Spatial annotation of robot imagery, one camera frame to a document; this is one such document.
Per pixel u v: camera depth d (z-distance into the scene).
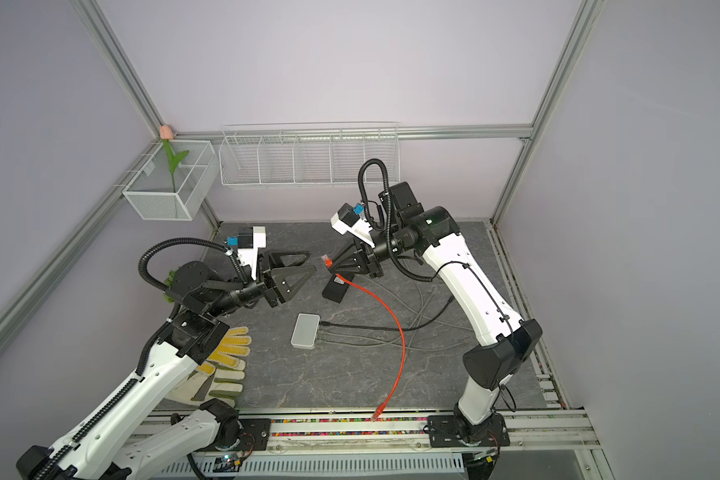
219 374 0.81
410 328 0.92
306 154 1.01
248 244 0.50
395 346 0.88
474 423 0.62
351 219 0.52
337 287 0.99
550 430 0.76
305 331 0.89
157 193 0.78
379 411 0.65
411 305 0.97
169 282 0.85
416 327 0.91
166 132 0.90
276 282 0.52
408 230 0.49
